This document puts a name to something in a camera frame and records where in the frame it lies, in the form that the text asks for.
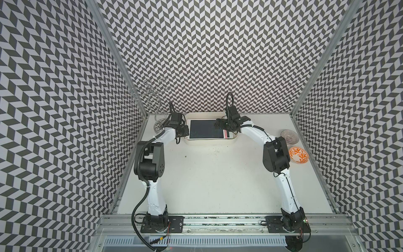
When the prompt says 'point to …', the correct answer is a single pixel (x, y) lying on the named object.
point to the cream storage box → (208, 115)
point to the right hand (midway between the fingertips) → (221, 125)
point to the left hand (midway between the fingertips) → (185, 131)
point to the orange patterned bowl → (298, 155)
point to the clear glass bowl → (291, 137)
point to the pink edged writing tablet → (206, 129)
